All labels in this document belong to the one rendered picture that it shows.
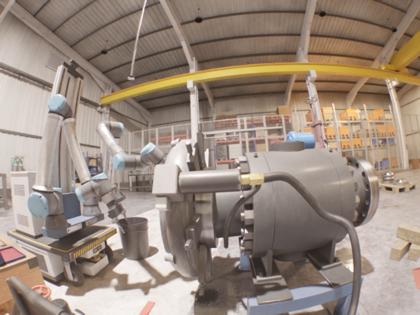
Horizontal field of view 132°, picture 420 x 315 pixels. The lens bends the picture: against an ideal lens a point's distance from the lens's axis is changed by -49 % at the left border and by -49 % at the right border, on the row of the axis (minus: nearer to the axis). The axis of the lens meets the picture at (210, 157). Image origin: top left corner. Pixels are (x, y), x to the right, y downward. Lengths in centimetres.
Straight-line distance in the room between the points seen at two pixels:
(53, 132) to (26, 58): 917
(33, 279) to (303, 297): 111
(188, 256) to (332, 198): 64
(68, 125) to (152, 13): 833
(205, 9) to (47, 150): 854
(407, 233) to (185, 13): 950
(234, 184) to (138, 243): 134
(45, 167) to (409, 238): 256
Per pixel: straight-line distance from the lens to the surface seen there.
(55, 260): 154
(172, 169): 59
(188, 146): 66
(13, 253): 98
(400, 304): 130
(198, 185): 57
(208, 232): 84
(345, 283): 95
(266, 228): 77
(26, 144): 929
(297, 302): 87
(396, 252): 171
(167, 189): 58
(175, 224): 67
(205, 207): 80
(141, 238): 175
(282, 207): 76
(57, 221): 137
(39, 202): 118
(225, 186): 57
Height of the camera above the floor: 80
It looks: 5 degrees up
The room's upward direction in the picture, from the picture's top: 3 degrees counter-clockwise
